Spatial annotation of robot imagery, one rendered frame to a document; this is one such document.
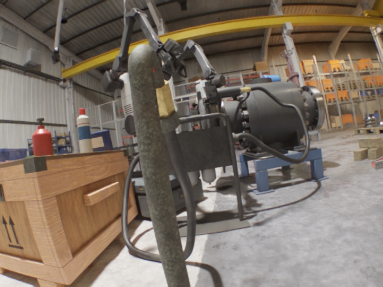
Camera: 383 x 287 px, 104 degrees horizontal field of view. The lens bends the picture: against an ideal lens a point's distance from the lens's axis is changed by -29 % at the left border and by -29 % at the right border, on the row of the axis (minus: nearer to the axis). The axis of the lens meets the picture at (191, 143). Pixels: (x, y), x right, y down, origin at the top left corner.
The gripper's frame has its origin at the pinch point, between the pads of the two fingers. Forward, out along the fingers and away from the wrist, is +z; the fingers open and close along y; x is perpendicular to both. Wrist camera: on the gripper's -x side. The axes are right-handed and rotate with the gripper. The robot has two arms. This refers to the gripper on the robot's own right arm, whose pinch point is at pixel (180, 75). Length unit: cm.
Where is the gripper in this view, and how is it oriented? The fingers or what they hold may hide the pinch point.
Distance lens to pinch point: 111.0
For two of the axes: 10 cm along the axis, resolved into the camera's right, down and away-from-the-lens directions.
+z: 5.4, 7.9, -3.0
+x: -6.2, 6.1, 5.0
